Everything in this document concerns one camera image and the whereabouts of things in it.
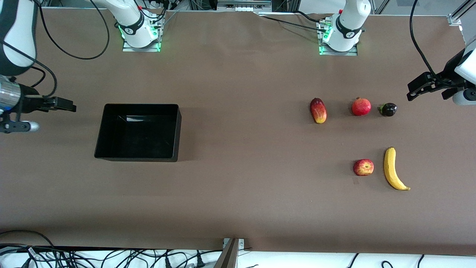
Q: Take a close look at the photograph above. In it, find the black plastic tray box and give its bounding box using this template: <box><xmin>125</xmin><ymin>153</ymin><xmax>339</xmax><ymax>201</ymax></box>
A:
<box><xmin>94</xmin><ymin>103</ymin><xmax>182</xmax><ymax>162</ymax></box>

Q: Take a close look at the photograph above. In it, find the yellow banana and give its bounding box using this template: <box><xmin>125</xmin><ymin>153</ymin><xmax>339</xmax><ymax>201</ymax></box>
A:
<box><xmin>384</xmin><ymin>147</ymin><xmax>411</xmax><ymax>191</ymax></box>

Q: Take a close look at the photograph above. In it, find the red yellow apple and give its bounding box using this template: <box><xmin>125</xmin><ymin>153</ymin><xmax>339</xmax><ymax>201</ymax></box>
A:
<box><xmin>353</xmin><ymin>159</ymin><xmax>374</xmax><ymax>176</ymax></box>

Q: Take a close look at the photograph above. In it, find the silver metal box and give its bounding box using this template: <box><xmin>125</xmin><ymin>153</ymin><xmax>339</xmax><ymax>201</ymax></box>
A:
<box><xmin>217</xmin><ymin>0</ymin><xmax>272</xmax><ymax>13</ymax></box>

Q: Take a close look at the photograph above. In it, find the dark purple mangosteen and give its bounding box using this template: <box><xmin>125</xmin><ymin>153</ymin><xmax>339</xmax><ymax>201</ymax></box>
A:
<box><xmin>378</xmin><ymin>103</ymin><xmax>398</xmax><ymax>117</ymax></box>

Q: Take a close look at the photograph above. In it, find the red pomegranate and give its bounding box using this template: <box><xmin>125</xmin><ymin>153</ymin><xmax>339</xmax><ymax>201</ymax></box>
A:
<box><xmin>352</xmin><ymin>97</ymin><xmax>372</xmax><ymax>116</ymax></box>

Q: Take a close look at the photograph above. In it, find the red yellow mango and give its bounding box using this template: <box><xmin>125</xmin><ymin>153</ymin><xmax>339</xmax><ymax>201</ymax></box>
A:
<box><xmin>310</xmin><ymin>98</ymin><xmax>327</xmax><ymax>124</ymax></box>

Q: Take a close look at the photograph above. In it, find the black looping cable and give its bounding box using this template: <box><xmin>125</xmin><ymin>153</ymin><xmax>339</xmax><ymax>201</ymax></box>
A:
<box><xmin>38</xmin><ymin>0</ymin><xmax>110</xmax><ymax>60</ymax></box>

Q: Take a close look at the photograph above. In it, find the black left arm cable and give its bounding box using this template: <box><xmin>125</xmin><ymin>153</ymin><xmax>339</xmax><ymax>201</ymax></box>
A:
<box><xmin>409</xmin><ymin>0</ymin><xmax>453</xmax><ymax>88</ymax></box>

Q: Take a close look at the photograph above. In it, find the aluminium frame profile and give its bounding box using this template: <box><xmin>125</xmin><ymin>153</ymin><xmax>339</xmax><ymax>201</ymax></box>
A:
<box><xmin>448</xmin><ymin>0</ymin><xmax>476</xmax><ymax>26</ymax></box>

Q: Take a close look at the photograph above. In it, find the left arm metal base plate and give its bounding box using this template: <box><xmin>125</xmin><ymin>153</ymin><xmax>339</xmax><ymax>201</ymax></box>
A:
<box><xmin>318</xmin><ymin>19</ymin><xmax>358</xmax><ymax>56</ymax></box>

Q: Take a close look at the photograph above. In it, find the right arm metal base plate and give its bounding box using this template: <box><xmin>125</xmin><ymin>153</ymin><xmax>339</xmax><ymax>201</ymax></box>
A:
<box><xmin>122</xmin><ymin>15</ymin><xmax>162</xmax><ymax>52</ymax></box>

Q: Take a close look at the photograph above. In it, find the black floor cable loop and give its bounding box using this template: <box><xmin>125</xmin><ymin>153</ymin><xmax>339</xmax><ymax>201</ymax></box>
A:
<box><xmin>0</xmin><ymin>230</ymin><xmax>57</xmax><ymax>249</ymax></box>

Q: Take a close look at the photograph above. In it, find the black base cable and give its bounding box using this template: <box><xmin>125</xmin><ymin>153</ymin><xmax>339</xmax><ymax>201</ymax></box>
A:
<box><xmin>257</xmin><ymin>14</ymin><xmax>330</xmax><ymax>34</ymax></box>
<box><xmin>295</xmin><ymin>10</ymin><xmax>328</xmax><ymax>24</ymax></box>

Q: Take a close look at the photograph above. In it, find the black cable with plug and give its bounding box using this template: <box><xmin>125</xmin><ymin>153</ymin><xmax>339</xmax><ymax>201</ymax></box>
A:
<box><xmin>123</xmin><ymin>249</ymin><xmax>174</xmax><ymax>268</ymax></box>
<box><xmin>175</xmin><ymin>250</ymin><xmax>206</xmax><ymax>268</ymax></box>

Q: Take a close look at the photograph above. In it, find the aluminium post with bracket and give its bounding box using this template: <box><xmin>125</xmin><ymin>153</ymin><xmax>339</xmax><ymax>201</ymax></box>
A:
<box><xmin>213</xmin><ymin>237</ymin><xmax>245</xmax><ymax>268</ymax></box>

